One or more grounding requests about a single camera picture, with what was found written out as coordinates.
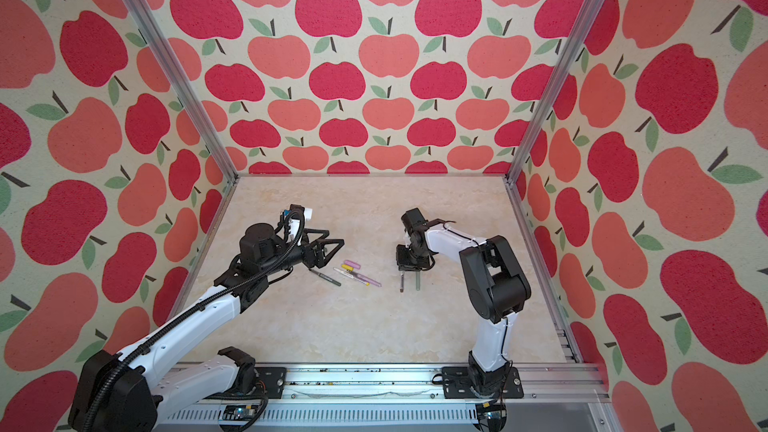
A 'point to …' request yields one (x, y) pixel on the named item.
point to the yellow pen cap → (347, 267)
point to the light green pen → (418, 280)
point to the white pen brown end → (402, 283)
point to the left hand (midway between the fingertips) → (339, 241)
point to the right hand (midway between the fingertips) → (407, 265)
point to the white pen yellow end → (347, 273)
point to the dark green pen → (325, 277)
